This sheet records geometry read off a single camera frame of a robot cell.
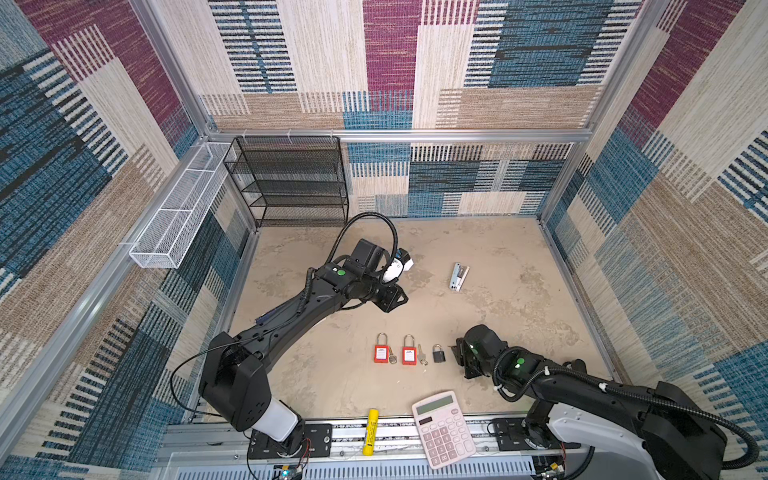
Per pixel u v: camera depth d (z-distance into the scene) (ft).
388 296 2.28
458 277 3.34
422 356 2.88
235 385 1.36
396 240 2.24
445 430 2.41
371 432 2.39
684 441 1.36
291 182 3.59
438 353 2.86
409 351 2.85
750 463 1.34
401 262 2.33
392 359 2.83
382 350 2.84
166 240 3.00
